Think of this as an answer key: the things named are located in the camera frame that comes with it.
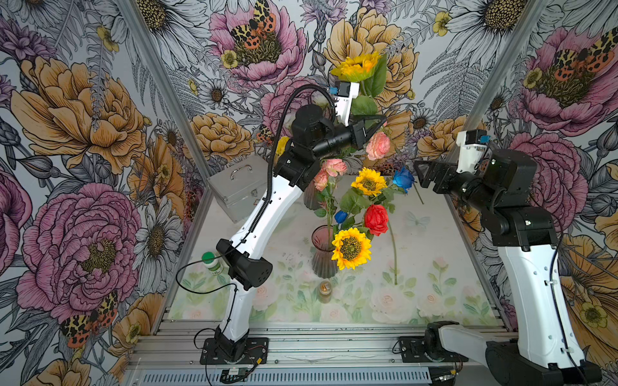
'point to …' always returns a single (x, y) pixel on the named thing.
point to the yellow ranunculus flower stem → (393, 242)
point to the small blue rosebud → (340, 216)
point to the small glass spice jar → (325, 291)
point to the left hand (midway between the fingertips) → (383, 124)
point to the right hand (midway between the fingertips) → (424, 170)
